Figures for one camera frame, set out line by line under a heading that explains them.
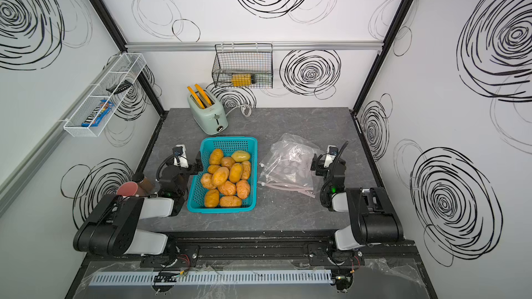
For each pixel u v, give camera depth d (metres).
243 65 0.99
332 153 0.78
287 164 0.96
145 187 0.88
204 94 1.00
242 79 0.87
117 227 0.43
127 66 0.92
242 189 0.85
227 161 0.93
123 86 0.81
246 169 0.91
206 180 0.84
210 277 0.77
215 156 0.94
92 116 0.70
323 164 0.81
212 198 0.81
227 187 0.85
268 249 0.77
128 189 0.88
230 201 0.82
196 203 0.81
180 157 0.74
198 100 0.99
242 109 1.20
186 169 0.79
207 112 1.01
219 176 0.84
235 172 0.87
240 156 0.95
